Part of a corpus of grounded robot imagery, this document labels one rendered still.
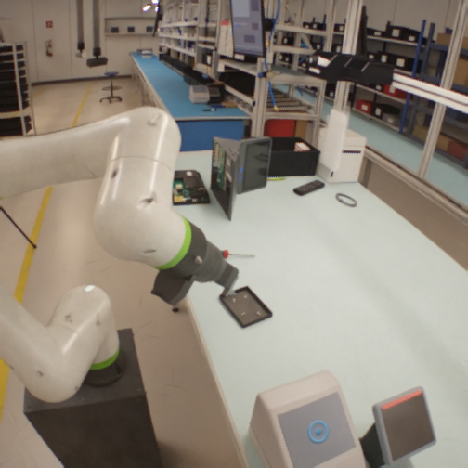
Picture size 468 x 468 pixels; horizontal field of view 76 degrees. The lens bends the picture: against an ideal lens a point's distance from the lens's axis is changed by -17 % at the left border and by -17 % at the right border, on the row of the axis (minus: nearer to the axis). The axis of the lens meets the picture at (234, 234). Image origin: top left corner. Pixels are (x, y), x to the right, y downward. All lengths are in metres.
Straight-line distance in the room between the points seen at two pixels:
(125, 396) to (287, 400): 0.51
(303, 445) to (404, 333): 0.47
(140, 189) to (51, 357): 0.40
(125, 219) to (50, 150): 0.22
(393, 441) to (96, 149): 0.63
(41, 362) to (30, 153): 0.38
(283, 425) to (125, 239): 0.33
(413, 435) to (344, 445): 0.13
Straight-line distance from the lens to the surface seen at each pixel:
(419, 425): 0.63
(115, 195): 0.45
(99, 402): 0.93
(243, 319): 0.81
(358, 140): 1.56
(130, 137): 0.49
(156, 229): 0.45
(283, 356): 0.76
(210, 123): 2.78
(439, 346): 0.92
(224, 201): 1.26
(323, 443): 0.54
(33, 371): 0.71
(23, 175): 0.64
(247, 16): 2.41
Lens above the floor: 1.58
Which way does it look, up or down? 32 degrees down
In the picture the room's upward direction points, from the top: 5 degrees clockwise
